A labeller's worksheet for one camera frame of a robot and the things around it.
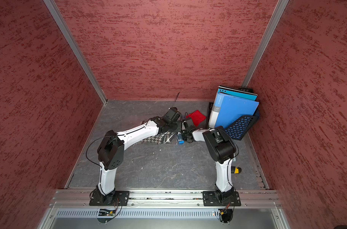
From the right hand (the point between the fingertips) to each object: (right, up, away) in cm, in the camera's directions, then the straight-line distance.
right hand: (173, 136), depth 99 cm
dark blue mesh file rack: (+43, +6, -11) cm, 44 cm away
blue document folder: (+35, +18, -10) cm, 41 cm away
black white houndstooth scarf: (-12, -1, -7) cm, 14 cm away
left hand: (+4, +6, -9) cm, 11 cm away
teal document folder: (+39, +29, -14) cm, 51 cm away
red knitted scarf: (+18, +13, +9) cm, 25 cm away
